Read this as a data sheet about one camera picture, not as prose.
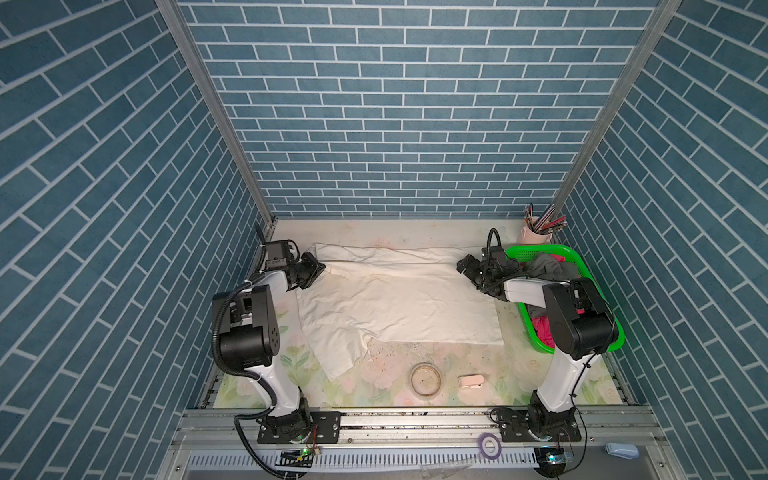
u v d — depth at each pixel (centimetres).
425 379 82
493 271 80
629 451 69
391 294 99
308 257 88
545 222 105
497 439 72
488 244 80
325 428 74
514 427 74
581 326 51
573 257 99
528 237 105
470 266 94
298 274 84
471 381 80
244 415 63
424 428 75
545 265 89
